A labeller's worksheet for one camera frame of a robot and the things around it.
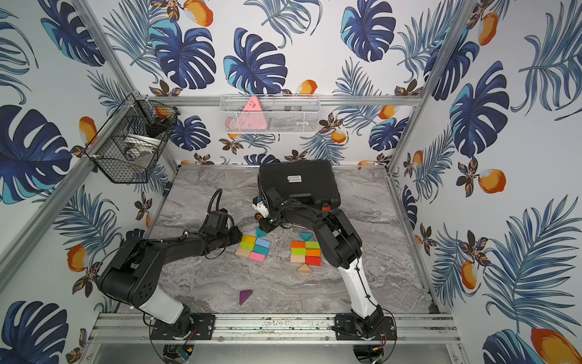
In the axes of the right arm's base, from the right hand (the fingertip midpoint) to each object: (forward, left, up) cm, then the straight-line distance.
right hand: (264, 224), depth 99 cm
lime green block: (-10, +6, -1) cm, 12 cm away
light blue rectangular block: (-9, 0, 0) cm, 9 cm away
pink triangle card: (+28, +3, +35) cm, 44 cm away
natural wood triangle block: (-20, -17, 0) cm, 26 cm away
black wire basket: (+10, +43, +37) cm, 57 cm away
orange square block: (-13, -21, -1) cm, 24 cm away
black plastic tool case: (+20, -21, +6) cm, 30 cm away
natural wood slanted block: (-13, +7, 0) cm, 15 cm away
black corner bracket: (+22, +50, +1) cm, 54 cm away
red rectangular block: (-17, -21, +1) cm, 27 cm away
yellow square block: (-7, +7, 0) cm, 10 cm away
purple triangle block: (-30, +5, -1) cm, 30 cm away
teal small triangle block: (-5, +1, 0) cm, 5 cm away
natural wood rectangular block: (-16, -14, 0) cm, 21 cm away
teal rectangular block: (-11, +1, -1) cm, 12 cm away
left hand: (-5, +9, +1) cm, 10 cm away
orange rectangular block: (-9, -14, -2) cm, 17 cm away
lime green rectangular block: (-9, -21, -1) cm, 23 cm away
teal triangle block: (-6, -18, 0) cm, 19 cm away
